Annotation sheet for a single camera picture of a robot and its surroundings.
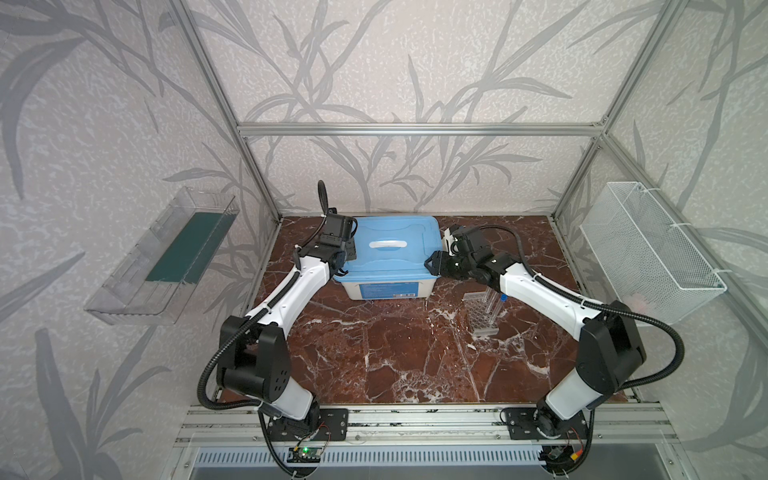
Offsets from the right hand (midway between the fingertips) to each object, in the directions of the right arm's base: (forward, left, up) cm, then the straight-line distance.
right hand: (431, 257), depth 86 cm
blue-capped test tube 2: (-10, -19, -11) cm, 24 cm away
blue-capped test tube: (-9, -18, -11) cm, 23 cm away
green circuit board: (-46, +32, -18) cm, 59 cm away
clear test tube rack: (-9, -17, -16) cm, 25 cm away
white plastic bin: (-6, +18, -10) cm, 22 cm away
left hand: (+6, +25, +3) cm, 26 cm away
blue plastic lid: (+3, +11, 0) cm, 12 cm away
